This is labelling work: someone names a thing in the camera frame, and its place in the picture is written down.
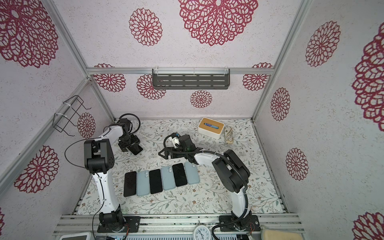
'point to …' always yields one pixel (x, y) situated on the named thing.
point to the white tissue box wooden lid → (211, 125)
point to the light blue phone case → (143, 183)
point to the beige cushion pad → (272, 234)
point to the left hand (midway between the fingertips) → (133, 149)
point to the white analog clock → (202, 232)
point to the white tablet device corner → (79, 236)
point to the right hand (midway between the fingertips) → (163, 151)
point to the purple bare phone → (155, 181)
